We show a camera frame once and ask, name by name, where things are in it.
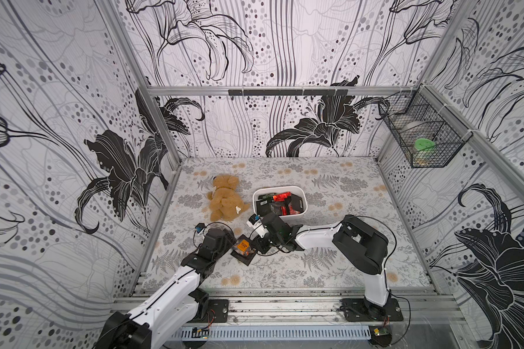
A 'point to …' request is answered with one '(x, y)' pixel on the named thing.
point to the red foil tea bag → (282, 196)
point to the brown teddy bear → (225, 201)
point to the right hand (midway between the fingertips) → (253, 241)
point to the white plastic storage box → (287, 201)
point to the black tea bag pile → (263, 205)
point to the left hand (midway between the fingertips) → (232, 241)
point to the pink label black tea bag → (295, 205)
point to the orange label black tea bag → (244, 249)
